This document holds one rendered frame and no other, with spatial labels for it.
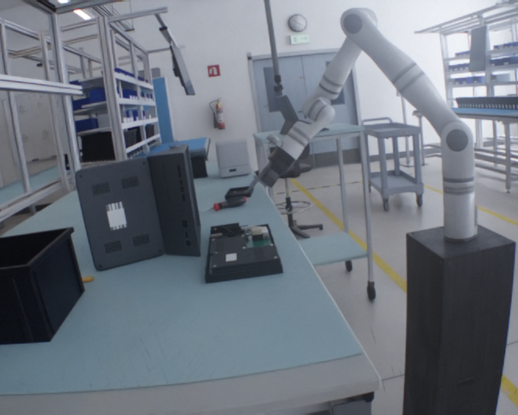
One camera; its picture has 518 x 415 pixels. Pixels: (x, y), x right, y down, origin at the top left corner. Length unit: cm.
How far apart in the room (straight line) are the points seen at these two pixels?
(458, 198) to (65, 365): 101
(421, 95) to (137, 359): 96
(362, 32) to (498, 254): 71
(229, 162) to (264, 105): 587
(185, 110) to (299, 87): 203
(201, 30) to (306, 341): 720
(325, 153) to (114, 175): 706
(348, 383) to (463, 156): 84
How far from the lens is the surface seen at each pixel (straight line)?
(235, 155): 172
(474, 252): 119
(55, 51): 228
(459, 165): 119
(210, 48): 752
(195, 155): 185
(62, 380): 55
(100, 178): 85
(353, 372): 47
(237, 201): 121
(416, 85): 119
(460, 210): 122
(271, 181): 132
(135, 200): 87
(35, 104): 810
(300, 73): 769
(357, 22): 122
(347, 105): 788
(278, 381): 47
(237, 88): 746
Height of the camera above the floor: 128
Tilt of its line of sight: 13 degrees down
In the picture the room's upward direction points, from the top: 8 degrees counter-clockwise
